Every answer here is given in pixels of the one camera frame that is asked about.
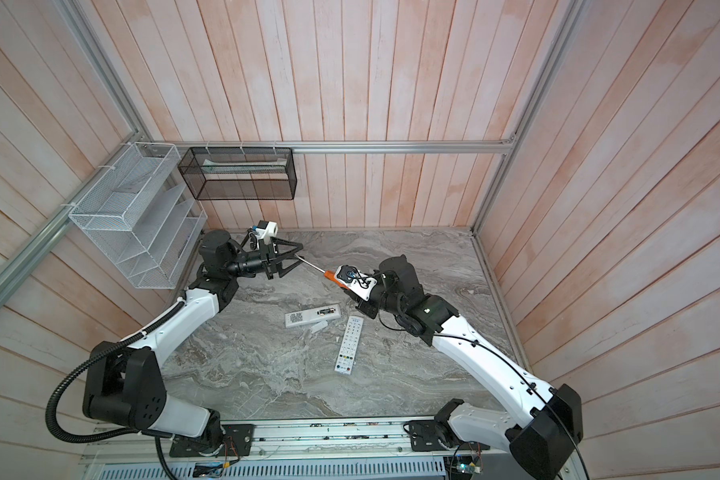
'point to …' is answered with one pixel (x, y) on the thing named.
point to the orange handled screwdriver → (327, 273)
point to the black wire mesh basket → (240, 173)
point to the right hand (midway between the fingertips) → (352, 282)
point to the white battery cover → (319, 326)
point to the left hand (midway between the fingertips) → (302, 258)
